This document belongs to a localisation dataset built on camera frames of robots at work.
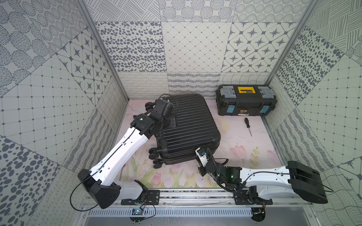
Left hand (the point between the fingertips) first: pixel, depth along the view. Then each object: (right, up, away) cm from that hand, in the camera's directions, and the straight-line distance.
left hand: (178, 119), depth 71 cm
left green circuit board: (-21, -48, +1) cm, 52 cm away
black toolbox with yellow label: (+46, +13, +28) cm, 55 cm away
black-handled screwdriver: (+50, -3, +34) cm, 60 cm away
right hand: (+10, -23, +9) cm, 27 cm away
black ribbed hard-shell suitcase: (+9, -5, +7) cm, 13 cm away
